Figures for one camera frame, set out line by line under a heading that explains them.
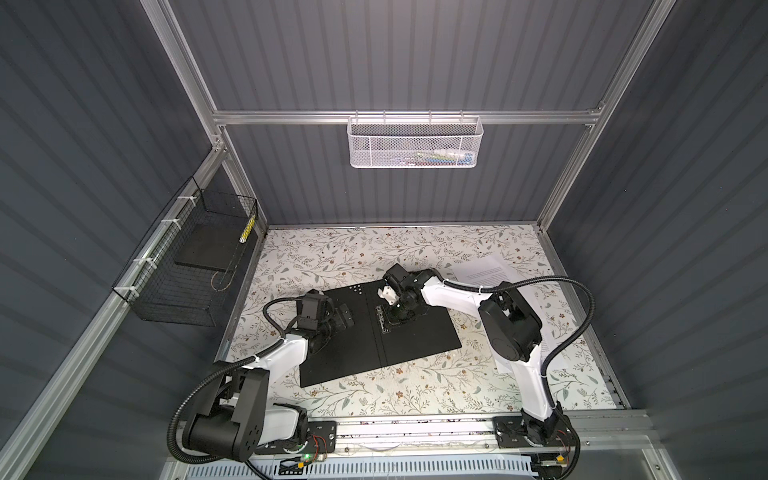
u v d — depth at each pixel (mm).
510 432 727
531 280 513
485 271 1073
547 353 566
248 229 819
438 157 922
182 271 722
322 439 722
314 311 708
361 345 945
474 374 843
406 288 748
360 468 771
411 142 1119
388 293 889
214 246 760
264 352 512
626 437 747
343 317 823
